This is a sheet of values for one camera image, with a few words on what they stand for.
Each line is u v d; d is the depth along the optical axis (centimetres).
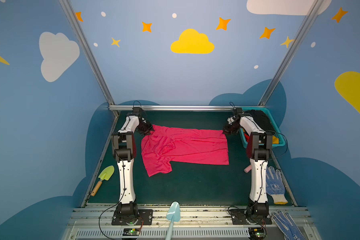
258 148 66
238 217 74
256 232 72
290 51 85
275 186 85
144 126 96
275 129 100
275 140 96
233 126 97
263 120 104
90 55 85
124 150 65
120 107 116
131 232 71
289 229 70
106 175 88
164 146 100
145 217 75
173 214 76
